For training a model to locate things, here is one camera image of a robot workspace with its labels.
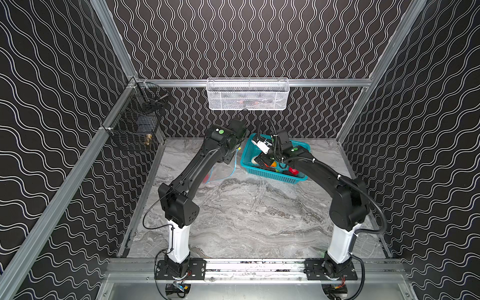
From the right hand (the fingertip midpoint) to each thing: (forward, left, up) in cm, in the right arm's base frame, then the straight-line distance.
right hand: (264, 150), depth 92 cm
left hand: (-10, +18, +8) cm, 22 cm away
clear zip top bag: (0, +23, -17) cm, 29 cm away
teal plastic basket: (-10, -12, -7) cm, 17 cm away
